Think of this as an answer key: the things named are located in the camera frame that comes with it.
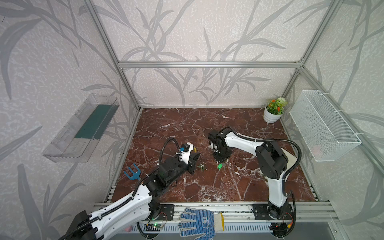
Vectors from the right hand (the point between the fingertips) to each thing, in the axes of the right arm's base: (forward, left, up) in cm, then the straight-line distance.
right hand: (220, 156), depth 92 cm
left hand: (-6, +11, +20) cm, 24 cm away
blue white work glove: (-35, +9, 0) cm, 36 cm away
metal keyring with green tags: (-5, +11, -2) cm, 13 cm away
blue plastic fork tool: (-11, +51, -1) cm, 52 cm away
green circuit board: (-36, +36, -3) cm, 51 cm away
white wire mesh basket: (-6, -42, +33) cm, 54 cm away
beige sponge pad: (-2, -44, -2) cm, 44 cm away
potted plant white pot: (+29, -38, +11) cm, 49 cm away
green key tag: (-6, +1, -2) cm, 6 cm away
